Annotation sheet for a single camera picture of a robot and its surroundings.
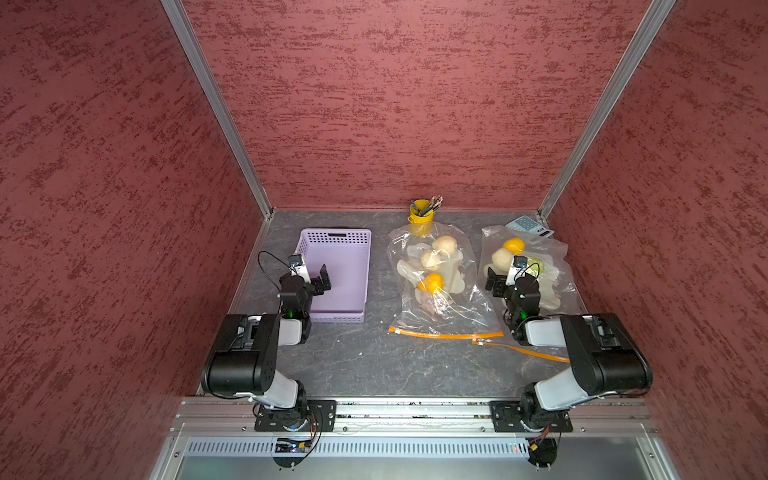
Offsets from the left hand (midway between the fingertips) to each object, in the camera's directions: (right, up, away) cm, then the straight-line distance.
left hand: (310, 271), depth 93 cm
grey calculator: (+80, +17, +24) cm, 85 cm away
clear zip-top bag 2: (+83, -8, +4) cm, 83 cm away
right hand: (+63, 0, +1) cm, 63 cm away
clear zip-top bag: (+47, -12, -1) cm, 49 cm away
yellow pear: (+40, -4, +1) cm, 40 cm away
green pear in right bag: (+76, +1, +7) cm, 76 cm away
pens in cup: (+39, +22, +10) cm, 46 cm away
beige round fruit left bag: (+46, +9, +12) cm, 48 cm away
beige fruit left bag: (+40, +4, +6) cm, 40 cm away
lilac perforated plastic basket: (+10, +5, +12) cm, 17 cm away
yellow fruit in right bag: (+71, +8, +12) cm, 72 cm away
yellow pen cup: (+37, +18, +14) cm, 43 cm away
